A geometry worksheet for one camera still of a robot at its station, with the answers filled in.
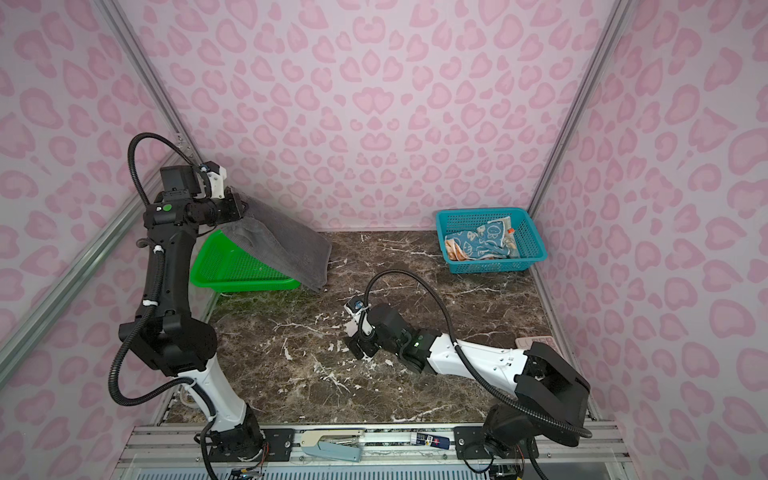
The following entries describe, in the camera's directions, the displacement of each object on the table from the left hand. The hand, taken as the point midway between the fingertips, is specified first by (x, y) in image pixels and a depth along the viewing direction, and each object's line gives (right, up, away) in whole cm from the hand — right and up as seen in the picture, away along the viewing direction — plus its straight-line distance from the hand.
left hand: (243, 198), depth 80 cm
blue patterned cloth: (+74, -10, +31) cm, 81 cm away
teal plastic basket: (+88, -9, +32) cm, 94 cm away
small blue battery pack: (+49, -60, -8) cm, 78 cm away
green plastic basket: (-23, -19, +30) cm, 43 cm away
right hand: (+31, -33, -1) cm, 45 cm away
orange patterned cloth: (+61, -15, +23) cm, 67 cm away
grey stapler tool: (+27, -61, -8) cm, 67 cm away
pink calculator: (+80, -41, +9) cm, 90 cm away
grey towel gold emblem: (+10, -13, +12) cm, 20 cm away
